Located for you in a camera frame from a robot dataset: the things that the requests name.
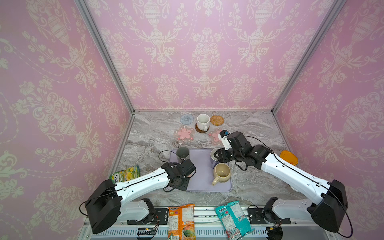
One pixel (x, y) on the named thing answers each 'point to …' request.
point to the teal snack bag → (234, 220)
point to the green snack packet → (125, 175)
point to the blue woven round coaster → (186, 119)
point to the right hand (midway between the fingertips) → (218, 153)
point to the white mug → (203, 120)
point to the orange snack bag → (181, 222)
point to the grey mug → (183, 152)
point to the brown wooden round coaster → (199, 130)
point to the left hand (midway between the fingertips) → (183, 186)
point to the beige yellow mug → (222, 172)
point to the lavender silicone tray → (202, 179)
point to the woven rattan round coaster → (216, 120)
